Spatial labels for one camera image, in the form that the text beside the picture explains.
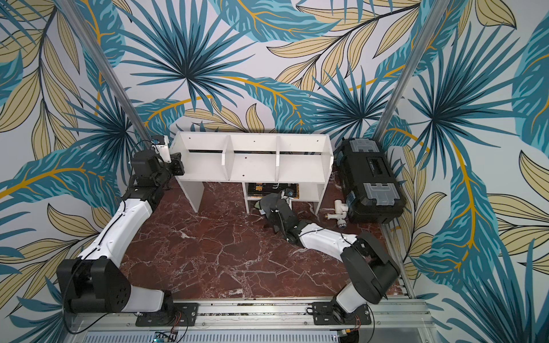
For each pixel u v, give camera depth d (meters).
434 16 0.70
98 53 0.78
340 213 0.98
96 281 0.41
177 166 0.71
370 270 0.45
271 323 0.73
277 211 0.66
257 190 0.90
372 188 0.88
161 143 0.66
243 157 0.88
